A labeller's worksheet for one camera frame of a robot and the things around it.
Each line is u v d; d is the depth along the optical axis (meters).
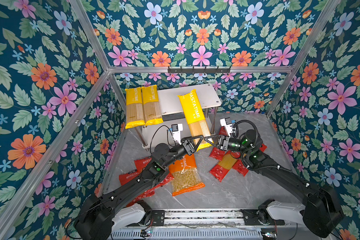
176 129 0.62
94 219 0.39
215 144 0.65
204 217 0.75
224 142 0.60
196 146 0.62
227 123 0.64
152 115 0.69
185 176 0.86
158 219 0.73
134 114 0.70
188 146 0.59
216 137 0.65
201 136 0.64
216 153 0.94
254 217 0.73
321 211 0.40
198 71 0.93
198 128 0.65
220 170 0.87
